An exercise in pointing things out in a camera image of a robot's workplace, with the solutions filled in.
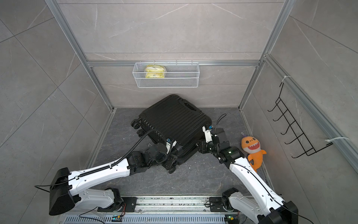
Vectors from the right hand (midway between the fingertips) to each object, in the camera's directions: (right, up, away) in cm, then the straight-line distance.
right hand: (201, 142), depth 78 cm
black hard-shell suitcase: (-14, +13, +6) cm, 20 cm away
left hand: (-14, -6, -4) cm, 16 cm away
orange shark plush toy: (+34, -4, +10) cm, 36 cm away
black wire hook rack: (+45, +2, -16) cm, 48 cm away
